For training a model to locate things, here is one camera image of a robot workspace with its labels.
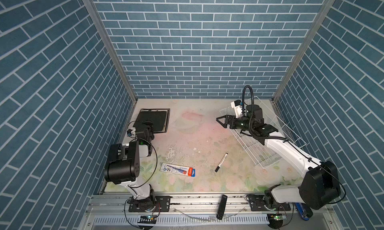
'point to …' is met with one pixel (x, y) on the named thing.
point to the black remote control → (222, 208)
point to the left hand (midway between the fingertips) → (152, 120)
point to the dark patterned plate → (159, 117)
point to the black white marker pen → (221, 162)
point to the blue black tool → (301, 211)
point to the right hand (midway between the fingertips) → (220, 118)
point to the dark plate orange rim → (159, 117)
